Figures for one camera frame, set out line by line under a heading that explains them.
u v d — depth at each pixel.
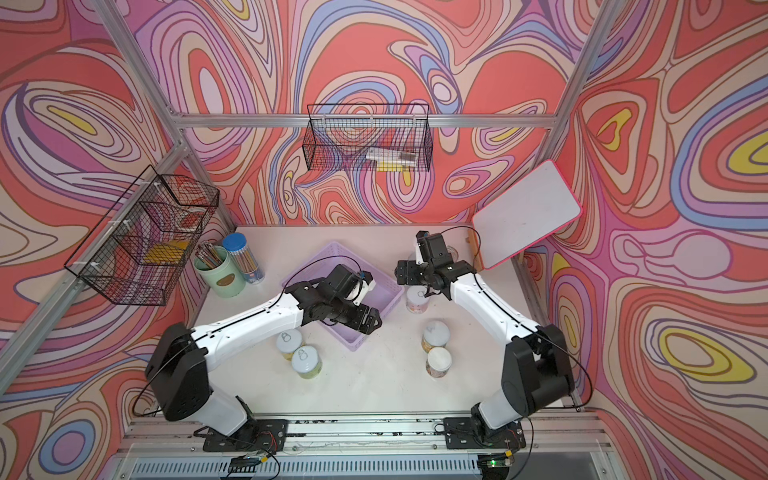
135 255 0.73
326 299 0.62
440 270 0.62
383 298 0.96
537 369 0.43
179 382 0.42
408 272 0.76
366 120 0.88
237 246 0.90
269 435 0.73
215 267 0.91
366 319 0.72
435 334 0.84
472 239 1.08
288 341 0.84
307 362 0.81
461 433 0.73
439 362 0.79
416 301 0.93
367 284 0.77
